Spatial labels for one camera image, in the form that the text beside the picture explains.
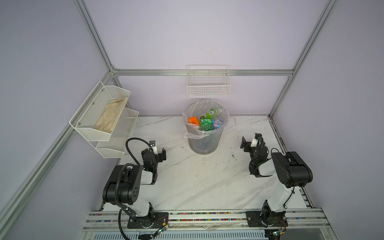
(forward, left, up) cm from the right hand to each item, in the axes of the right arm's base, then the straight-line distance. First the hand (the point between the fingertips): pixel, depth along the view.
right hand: (250, 136), depth 94 cm
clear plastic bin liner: (+13, +33, +13) cm, 38 cm away
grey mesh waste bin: (-8, +29, +1) cm, 30 cm away
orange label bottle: (+4, +36, +11) cm, 38 cm away
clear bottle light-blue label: (-2, +23, +13) cm, 26 cm away
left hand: (-7, +62, -3) cm, 62 cm away
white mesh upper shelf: (-6, +86, +27) cm, 91 cm away
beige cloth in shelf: (-3, +81, +21) cm, 84 cm away
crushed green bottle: (0, +29, +12) cm, 31 cm away
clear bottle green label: (+5, +24, +16) cm, 29 cm away
